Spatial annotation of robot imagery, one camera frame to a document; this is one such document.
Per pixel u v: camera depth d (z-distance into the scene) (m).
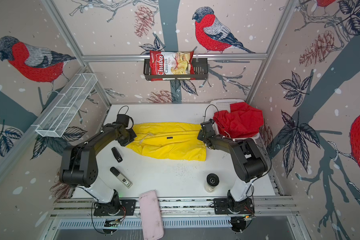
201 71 0.95
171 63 0.88
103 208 0.67
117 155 0.89
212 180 0.71
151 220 0.70
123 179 0.79
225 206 0.73
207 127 0.77
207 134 0.76
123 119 0.76
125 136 0.78
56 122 0.71
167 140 0.95
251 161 0.48
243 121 0.94
